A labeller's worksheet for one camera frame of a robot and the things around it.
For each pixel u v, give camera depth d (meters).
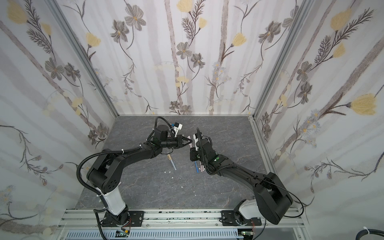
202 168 0.91
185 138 0.83
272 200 0.42
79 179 0.47
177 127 0.83
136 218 0.74
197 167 0.92
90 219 0.75
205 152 0.63
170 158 0.95
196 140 0.76
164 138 0.75
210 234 1.67
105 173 0.48
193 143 0.84
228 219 0.73
